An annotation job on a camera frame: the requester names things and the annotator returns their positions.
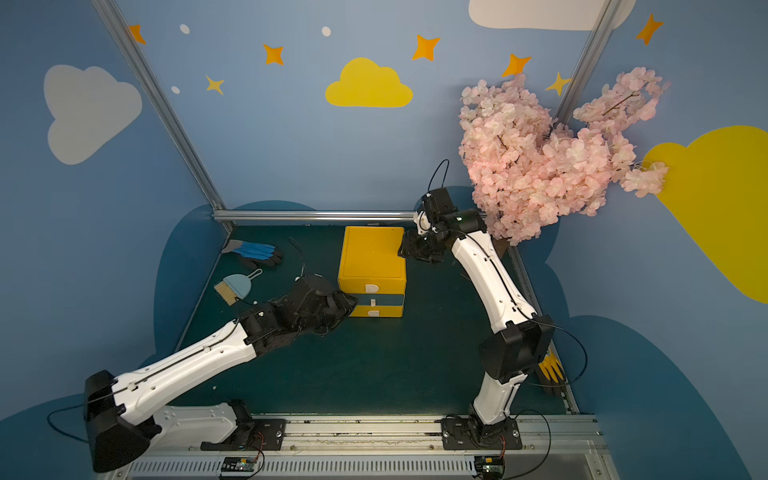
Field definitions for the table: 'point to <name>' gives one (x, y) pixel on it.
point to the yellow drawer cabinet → (371, 270)
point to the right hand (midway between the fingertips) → (410, 251)
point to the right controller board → (490, 467)
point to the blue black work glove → (258, 253)
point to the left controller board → (238, 464)
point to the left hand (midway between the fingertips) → (359, 299)
